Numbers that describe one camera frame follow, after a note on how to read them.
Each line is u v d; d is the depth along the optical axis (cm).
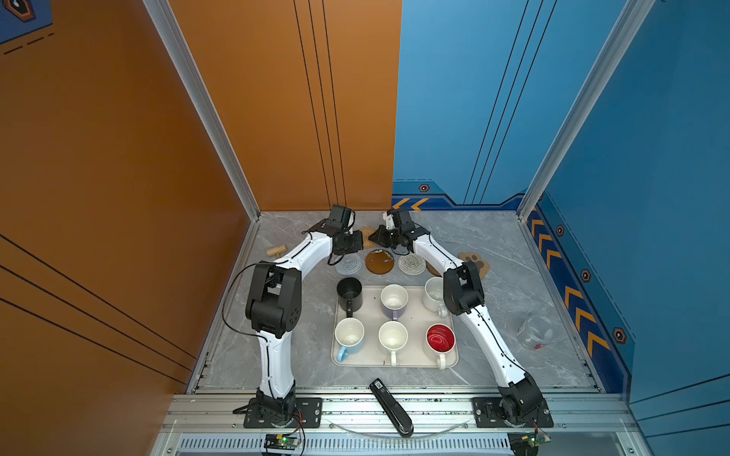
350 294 92
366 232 112
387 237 99
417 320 90
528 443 70
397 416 71
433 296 85
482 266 103
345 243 83
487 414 72
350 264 104
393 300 93
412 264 103
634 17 70
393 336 84
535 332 87
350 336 86
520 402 64
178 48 74
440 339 85
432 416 75
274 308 54
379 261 104
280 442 71
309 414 73
